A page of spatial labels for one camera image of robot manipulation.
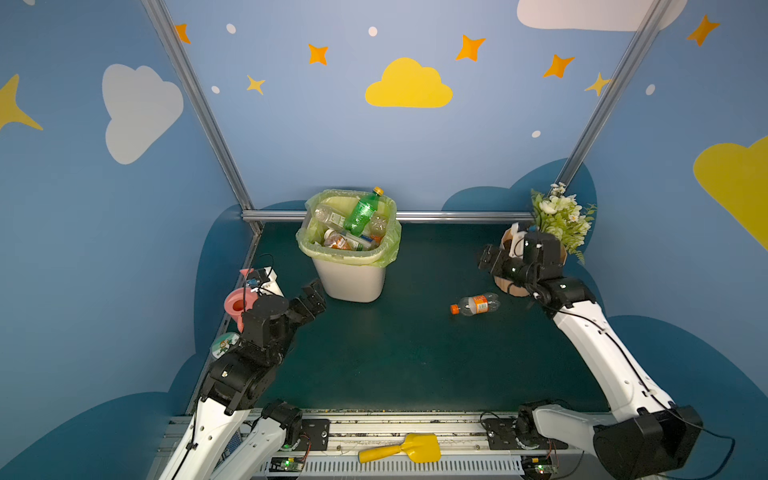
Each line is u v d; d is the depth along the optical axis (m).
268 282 0.57
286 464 0.71
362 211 0.86
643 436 0.37
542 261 0.56
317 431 0.75
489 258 0.70
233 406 0.42
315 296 0.60
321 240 0.82
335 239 0.79
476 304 0.94
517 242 0.66
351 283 0.94
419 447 0.72
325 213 0.84
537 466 0.72
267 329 0.46
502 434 0.75
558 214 0.82
